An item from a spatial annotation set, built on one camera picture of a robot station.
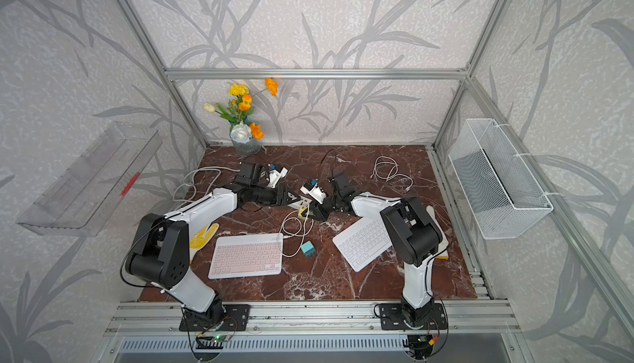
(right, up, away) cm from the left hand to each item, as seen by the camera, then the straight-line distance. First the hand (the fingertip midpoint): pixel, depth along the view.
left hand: (295, 198), depth 86 cm
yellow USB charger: (+1, -5, +1) cm, 6 cm away
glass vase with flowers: (-19, +23, +3) cm, 30 cm away
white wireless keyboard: (+24, -16, +3) cm, 29 cm away
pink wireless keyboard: (-17, -20, 0) cm, 26 cm away
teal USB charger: (+5, -18, 0) cm, 18 cm away
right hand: (+3, -5, +4) cm, 7 cm away
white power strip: (+2, -3, +10) cm, 10 cm away
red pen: (-43, +7, -19) cm, 47 cm away
